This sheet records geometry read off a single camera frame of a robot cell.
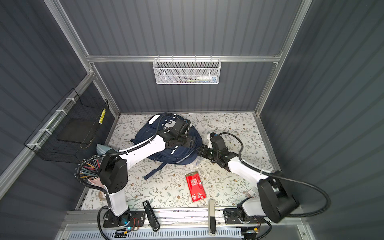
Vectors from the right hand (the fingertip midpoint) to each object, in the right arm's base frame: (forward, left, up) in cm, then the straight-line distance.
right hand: (199, 151), depth 86 cm
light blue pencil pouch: (+4, +62, -4) cm, 62 cm away
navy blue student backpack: (+19, +35, -4) cm, 40 cm away
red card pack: (-18, +2, -13) cm, 22 cm away
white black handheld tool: (-33, -5, -6) cm, 34 cm away
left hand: (+7, +5, +2) cm, 9 cm away
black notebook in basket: (0, +59, +21) cm, 63 cm away
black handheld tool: (-32, +24, -8) cm, 41 cm away
